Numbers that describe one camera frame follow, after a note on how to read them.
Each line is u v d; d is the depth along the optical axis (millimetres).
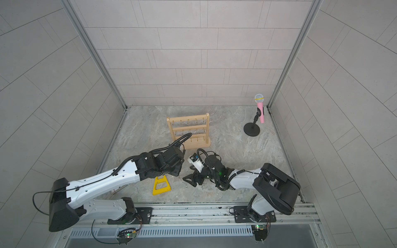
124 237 654
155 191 782
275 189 435
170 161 548
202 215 725
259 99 863
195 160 705
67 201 381
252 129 1030
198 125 842
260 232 678
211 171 669
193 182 700
